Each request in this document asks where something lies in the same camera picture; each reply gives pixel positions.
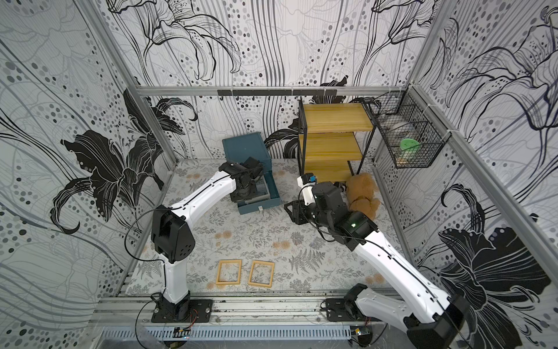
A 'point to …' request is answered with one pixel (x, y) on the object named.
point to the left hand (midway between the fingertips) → (247, 199)
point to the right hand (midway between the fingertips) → (292, 204)
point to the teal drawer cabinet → (238, 148)
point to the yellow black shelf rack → (333, 134)
